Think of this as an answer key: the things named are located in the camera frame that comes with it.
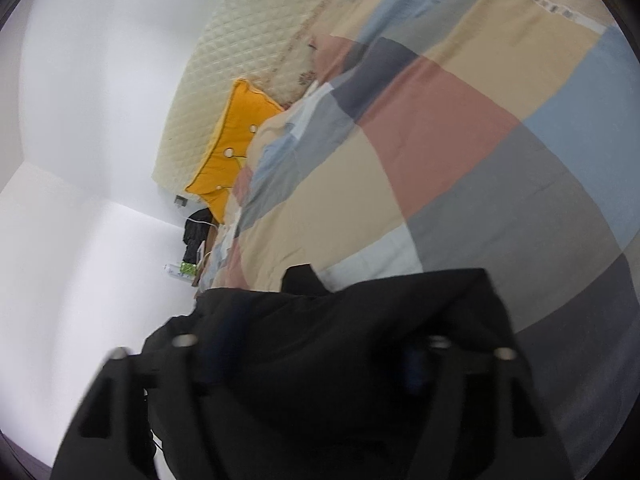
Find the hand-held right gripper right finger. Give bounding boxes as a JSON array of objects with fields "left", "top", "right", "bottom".
[{"left": 400, "top": 335, "right": 571, "bottom": 480}]

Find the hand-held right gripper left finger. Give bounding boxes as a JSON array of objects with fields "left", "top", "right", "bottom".
[{"left": 50, "top": 309, "right": 247, "bottom": 480}]

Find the black puffer jacket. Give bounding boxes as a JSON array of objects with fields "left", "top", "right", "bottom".
[{"left": 142, "top": 264, "right": 532, "bottom": 480}]

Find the wooden nightstand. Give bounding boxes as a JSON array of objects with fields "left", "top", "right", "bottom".
[{"left": 191, "top": 220, "right": 223, "bottom": 288}]

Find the black bag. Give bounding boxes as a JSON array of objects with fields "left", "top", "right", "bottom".
[{"left": 181, "top": 208, "right": 216, "bottom": 263}]

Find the yellow pillow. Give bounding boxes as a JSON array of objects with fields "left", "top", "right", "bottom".
[{"left": 185, "top": 78, "right": 286, "bottom": 223}]

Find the patchwork checked quilt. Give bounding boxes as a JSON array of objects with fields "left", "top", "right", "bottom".
[{"left": 200, "top": 0, "right": 640, "bottom": 466}]

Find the cream quilted headboard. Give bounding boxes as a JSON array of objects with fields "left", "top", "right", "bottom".
[{"left": 152, "top": 0, "right": 401, "bottom": 196}]

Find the white charger cable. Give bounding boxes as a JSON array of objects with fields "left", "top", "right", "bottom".
[{"left": 189, "top": 216, "right": 217, "bottom": 263}]

